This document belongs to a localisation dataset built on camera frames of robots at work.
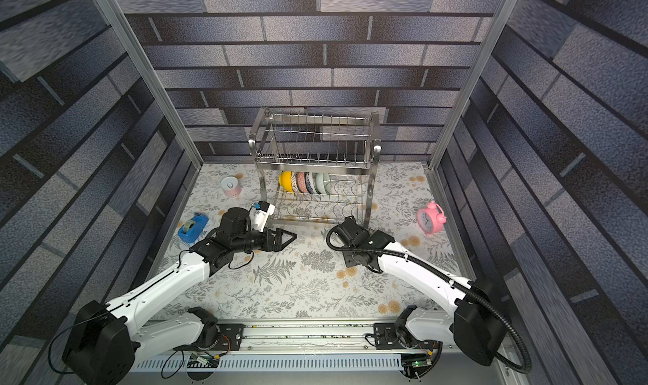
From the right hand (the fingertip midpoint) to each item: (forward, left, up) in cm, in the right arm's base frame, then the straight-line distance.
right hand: (353, 250), depth 83 cm
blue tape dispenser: (+9, +60, -2) cm, 61 cm away
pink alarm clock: (+13, -29, 0) cm, 32 cm away
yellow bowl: (+30, +27, +1) cm, 40 cm away
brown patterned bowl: (+28, +20, +3) cm, 34 cm away
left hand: (+1, +21, +9) cm, 22 cm away
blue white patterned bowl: (+27, +17, +4) cm, 32 cm away
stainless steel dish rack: (+13, +12, +26) cm, 32 cm away
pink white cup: (+28, +50, -1) cm, 58 cm away
